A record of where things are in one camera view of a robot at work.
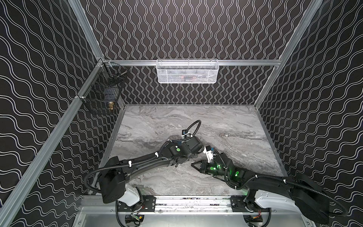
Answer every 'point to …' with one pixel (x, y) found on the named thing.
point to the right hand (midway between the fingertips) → (191, 166)
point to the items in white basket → (192, 77)
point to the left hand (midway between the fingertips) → (197, 151)
